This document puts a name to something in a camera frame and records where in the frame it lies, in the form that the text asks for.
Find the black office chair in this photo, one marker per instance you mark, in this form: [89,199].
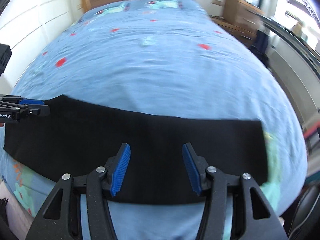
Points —
[305,222]

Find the black pants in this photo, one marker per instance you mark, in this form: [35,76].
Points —
[76,137]

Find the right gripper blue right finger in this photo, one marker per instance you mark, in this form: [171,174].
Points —
[192,166]

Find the wooden chest of drawers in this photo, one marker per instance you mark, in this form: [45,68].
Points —
[240,19]

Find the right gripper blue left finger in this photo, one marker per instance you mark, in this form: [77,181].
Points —
[118,168]

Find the long desk with rail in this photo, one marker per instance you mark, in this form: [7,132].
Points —
[310,56]

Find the dark bag on floor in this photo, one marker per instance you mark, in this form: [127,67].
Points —
[259,47]

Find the white wardrobe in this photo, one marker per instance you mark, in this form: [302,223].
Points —
[28,26]

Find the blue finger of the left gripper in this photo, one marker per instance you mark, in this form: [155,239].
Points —
[31,102]
[38,110]

